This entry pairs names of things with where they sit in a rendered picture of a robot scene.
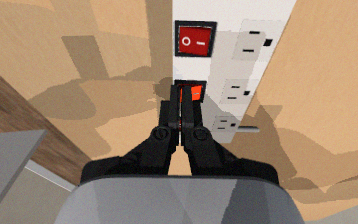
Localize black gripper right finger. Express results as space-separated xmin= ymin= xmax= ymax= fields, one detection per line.
xmin=181 ymin=85 xmax=279 ymax=185

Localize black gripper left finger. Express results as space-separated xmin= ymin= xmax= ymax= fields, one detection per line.
xmin=80 ymin=85 xmax=180 ymax=183

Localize white power strip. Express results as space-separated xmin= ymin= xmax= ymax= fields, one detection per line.
xmin=173 ymin=0 xmax=296 ymax=143

